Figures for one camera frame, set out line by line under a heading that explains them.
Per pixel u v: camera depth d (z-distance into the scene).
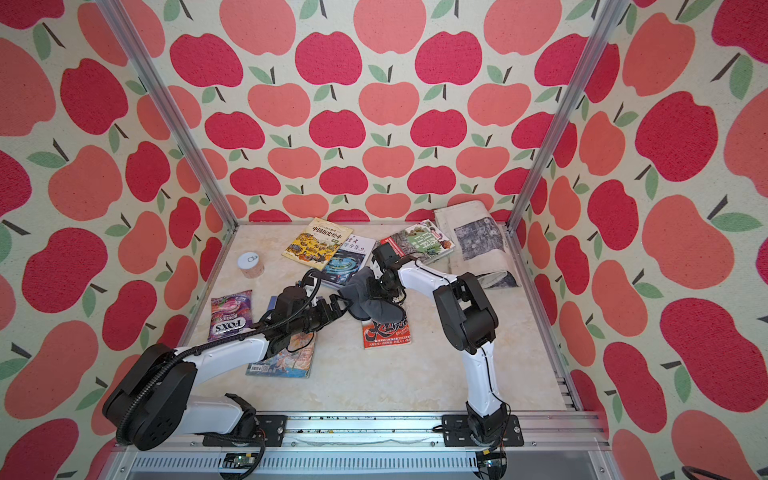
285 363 0.86
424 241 1.12
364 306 0.93
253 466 0.69
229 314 0.93
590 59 0.77
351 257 1.11
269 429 0.75
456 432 0.73
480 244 1.06
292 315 0.67
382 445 0.74
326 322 0.78
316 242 1.15
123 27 0.72
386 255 0.82
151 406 0.43
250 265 1.01
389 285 0.84
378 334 0.90
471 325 0.55
